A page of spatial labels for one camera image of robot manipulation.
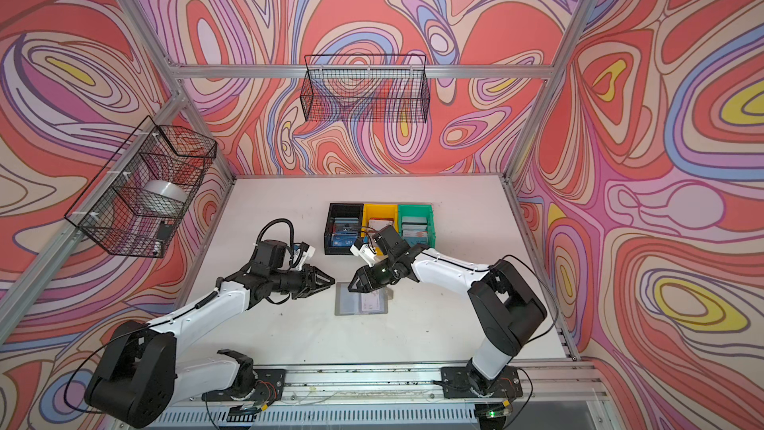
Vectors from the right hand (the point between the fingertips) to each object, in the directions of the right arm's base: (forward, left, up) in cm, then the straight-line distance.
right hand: (358, 292), depth 82 cm
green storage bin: (+29, -21, -1) cm, 36 cm away
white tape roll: (+14, +45, +27) cm, 54 cm away
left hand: (+2, +7, +3) cm, 7 cm away
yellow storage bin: (+30, -6, -2) cm, 31 cm away
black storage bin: (+25, +6, -4) cm, 26 cm away
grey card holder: (0, +4, -6) cm, 7 cm away
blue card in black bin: (+21, +6, -5) cm, 22 cm away
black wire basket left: (+15, +55, +24) cm, 62 cm away
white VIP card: (0, -3, -6) cm, 7 cm away
